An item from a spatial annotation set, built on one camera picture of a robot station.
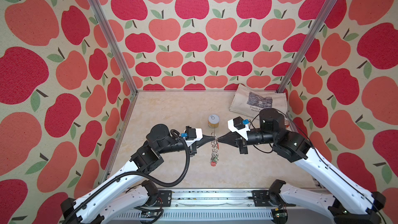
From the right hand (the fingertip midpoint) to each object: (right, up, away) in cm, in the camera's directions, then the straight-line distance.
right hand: (223, 136), depth 58 cm
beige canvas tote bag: (+25, +14, +46) cm, 55 cm away
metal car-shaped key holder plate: (-3, -9, +4) cm, 10 cm away
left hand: (-4, 0, -3) cm, 5 cm away
